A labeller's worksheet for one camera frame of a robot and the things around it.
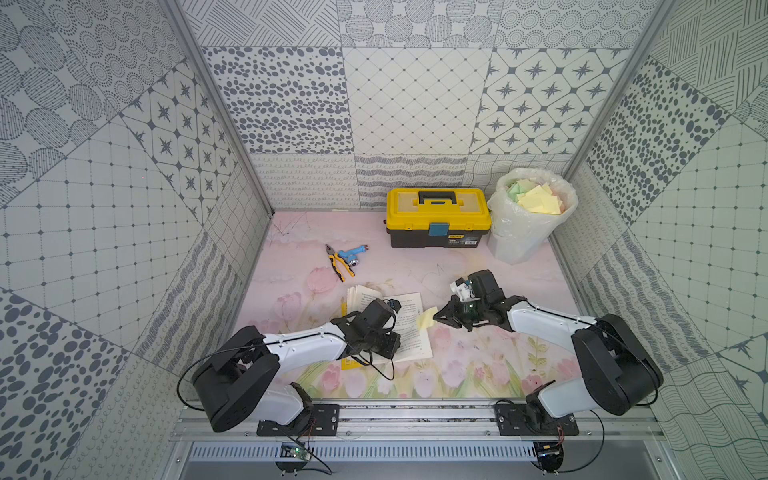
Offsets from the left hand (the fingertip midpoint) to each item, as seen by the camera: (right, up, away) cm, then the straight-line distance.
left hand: (400, 337), depth 84 cm
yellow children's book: (+3, +2, +4) cm, 6 cm away
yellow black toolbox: (+12, +36, +13) cm, 40 cm away
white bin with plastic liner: (+35, +30, +4) cm, 46 cm away
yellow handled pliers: (-23, +21, +20) cm, 37 cm away
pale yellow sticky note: (+7, +5, +3) cm, 9 cm away
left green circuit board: (-24, -23, -15) cm, 36 cm away
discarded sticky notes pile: (+40, +41, +2) cm, 57 cm away
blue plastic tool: (-18, +22, +22) cm, 36 cm away
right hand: (+10, +5, +1) cm, 12 cm away
